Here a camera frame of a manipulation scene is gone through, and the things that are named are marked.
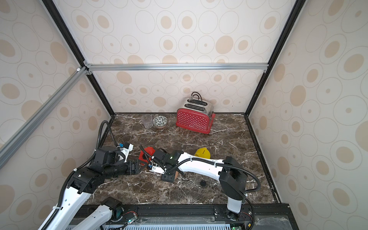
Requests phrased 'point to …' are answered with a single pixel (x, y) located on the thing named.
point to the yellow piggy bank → (202, 152)
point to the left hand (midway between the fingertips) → (145, 164)
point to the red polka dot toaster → (196, 114)
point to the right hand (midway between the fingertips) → (172, 170)
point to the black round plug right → (202, 183)
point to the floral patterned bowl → (159, 120)
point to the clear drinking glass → (147, 120)
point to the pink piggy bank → (176, 175)
